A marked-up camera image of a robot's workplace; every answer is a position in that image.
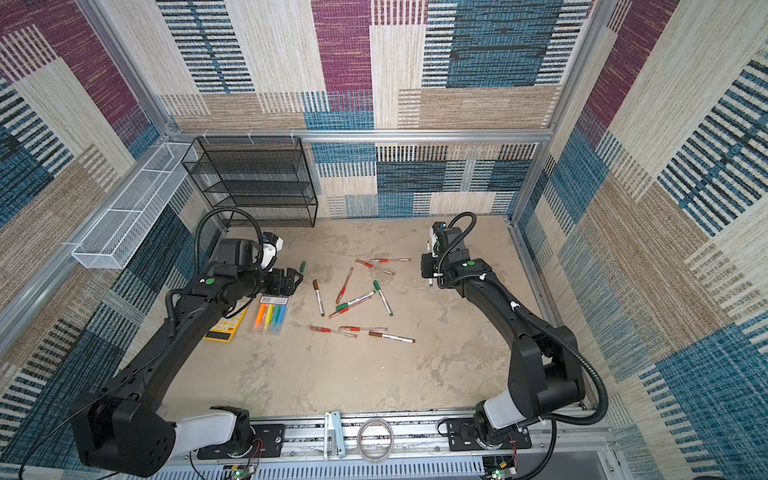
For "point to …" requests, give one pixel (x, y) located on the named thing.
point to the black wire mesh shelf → (255, 181)
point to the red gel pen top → (382, 260)
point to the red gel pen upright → (344, 287)
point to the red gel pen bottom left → (327, 330)
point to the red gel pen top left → (384, 270)
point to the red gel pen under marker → (346, 309)
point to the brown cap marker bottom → (391, 337)
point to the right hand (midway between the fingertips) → (431, 265)
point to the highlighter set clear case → (271, 315)
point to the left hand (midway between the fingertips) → (289, 273)
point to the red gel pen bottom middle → (347, 328)
